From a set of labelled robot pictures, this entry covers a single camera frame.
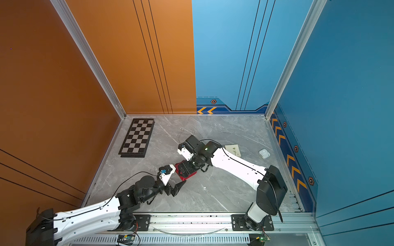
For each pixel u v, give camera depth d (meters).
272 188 0.40
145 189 0.57
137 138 1.02
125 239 0.72
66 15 0.71
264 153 0.97
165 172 0.63
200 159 0.54
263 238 0.70
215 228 0.72
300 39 0.80
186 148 0.63
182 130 1.12
